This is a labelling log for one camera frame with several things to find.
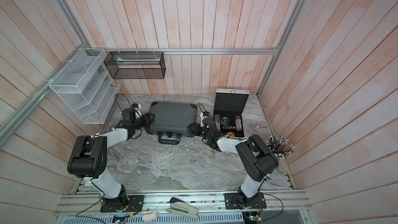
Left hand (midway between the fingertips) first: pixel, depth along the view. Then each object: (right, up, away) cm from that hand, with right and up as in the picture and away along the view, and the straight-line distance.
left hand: (153, 118), depth 97 cm
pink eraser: (+6, -44, -27) cm, 52 cm away
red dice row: (+49, -6, +3) cm, 49 cm away
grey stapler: (+19, -40, -26) cm, 52 cm away
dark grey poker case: (+12, -1, -1) cm, 12 cm away
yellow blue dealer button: (+49, -10, -2) cm, 50 cm away
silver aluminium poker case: (+49, +8, +1) cm, 49 cm away
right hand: (+24, -5, -5) cm, 25 cm away
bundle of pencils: (+69, -12, -21) cm, 73 cm away
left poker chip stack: (+42, -2, +7) cm, 43 cm away
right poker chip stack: (+55, -4, +1) cm, 55 cm away
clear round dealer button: (+47, -2, +7) cm, 48 cm away
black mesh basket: (-14, +36, +7) cm, 40 cm away
